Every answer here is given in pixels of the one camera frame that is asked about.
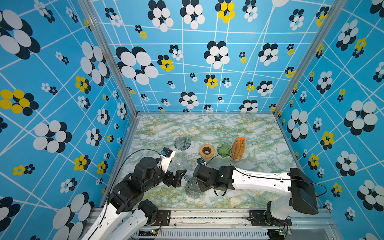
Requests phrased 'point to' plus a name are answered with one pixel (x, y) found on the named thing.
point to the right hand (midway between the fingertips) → (200, 182)
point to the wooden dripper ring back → (206, 156)
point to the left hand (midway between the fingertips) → (179, 165)
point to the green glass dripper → (224, 148)
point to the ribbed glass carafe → (193, 188)
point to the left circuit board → (153, 233)
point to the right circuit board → (276, 234)
